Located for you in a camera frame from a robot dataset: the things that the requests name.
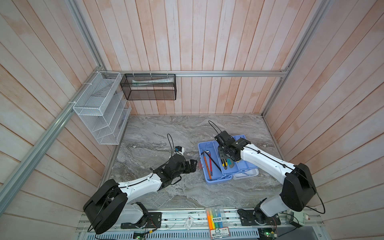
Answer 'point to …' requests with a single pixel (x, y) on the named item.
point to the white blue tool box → (216, 170)
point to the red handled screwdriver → (211, 167)
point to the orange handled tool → (210, 163)
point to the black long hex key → (211, 159)
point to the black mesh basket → (149, 86)
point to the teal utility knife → (230, 162)
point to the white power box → (297, 218)
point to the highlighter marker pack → (216, 221)
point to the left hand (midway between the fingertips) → (191, 165)
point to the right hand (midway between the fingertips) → (225, 151)
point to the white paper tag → (188, 222)
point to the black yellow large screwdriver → (225, 163)
